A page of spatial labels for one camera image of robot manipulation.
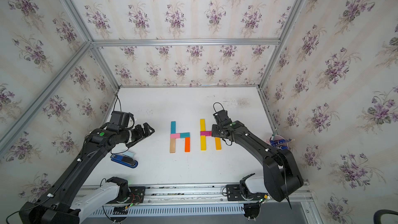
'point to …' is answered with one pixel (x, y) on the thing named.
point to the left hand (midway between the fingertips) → (149, 135)
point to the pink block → (175, 136)
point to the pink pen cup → (278, 141)
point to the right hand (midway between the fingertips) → (221, 131)
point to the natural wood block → (172, 145)
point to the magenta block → (205, 133)
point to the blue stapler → (124, 160)
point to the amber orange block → (217, 143)
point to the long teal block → (173, 127)
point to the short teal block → (183, 135)
